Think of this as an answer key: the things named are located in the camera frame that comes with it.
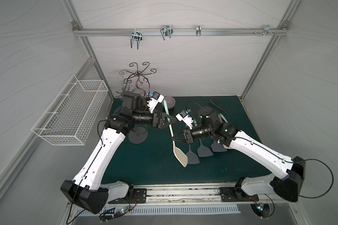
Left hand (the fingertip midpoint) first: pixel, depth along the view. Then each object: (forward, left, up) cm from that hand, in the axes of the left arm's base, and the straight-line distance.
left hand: (168, 118), depth 63 cm
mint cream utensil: (-13, -7, -16) cm, 22 cm away
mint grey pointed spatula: (+28, -41, -36) cm, 61 cm away
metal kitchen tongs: (+35, -44, -35) cm, 66 cm away
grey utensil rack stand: (+11, +23, -35) cm, 43 cm away
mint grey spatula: (-4, -14, -35) cm, 39 cm away
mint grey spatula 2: (0, -22, -34) cm, 41 cm away
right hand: (-6, -2, -7) cm, 9 cm away
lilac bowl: (+39, 0, -30) cm, 50 cm away
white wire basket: (+3, +49, -4) cm, 50 cm away
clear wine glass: (+31, +28, -4) cm, 42 cm away
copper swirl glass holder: (+37, +20, -6) cm, 43 cm away
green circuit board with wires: (-35, +30, -35) cm, 58 cm away
